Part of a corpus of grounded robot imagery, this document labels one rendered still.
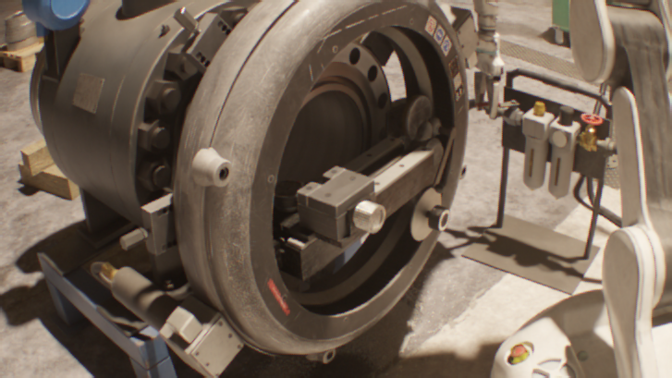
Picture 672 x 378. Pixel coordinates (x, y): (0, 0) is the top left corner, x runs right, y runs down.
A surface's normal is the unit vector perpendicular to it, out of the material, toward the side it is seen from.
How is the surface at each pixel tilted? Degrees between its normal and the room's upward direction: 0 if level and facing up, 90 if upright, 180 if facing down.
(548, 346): 0
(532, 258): 0
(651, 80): 59
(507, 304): 0
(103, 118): 70
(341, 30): 90
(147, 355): 90
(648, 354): 29
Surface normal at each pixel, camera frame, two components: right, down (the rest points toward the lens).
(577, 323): 0.08, 0.14
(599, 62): -0.90, 0.29
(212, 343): 0.79, 0.28
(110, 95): -0.55, -0.09
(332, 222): -0.61, 0.42
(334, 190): -0.04, -0.87
